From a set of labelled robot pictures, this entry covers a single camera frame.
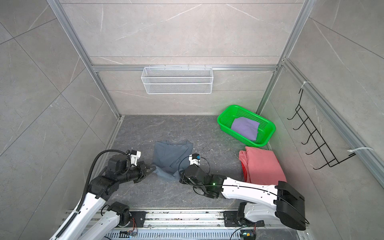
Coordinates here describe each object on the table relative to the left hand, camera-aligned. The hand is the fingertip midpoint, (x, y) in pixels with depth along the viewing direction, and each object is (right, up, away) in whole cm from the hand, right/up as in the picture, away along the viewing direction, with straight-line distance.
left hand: (156, 164), depth 73 cm
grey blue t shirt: (+4, -1, +22) cm, 22 cm away
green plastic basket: (+72, +17, +34) cm, 81 cm away
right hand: (+11, -5, +2) cm, 12 cm away
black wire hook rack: (+74, +5, -14) cm, 76 cm away
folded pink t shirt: (+59, -5, +13) cm, 60 cm away
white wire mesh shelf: (+7, +51, +28) cm, 59 cm away
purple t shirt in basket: (+58, +18, +36) cm, 71 cm away
